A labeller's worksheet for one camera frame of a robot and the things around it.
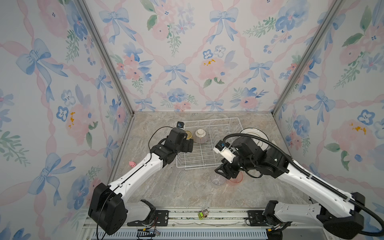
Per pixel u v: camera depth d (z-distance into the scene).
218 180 0.86
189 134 0.93
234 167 0.57
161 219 0.74
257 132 1.03
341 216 0.39
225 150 0.58
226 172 0.58
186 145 0.72
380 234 0.39
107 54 0.87
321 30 0.76
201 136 0.98
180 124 0.70
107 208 0.39
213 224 0.73
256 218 0.73
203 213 0.73
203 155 0.95
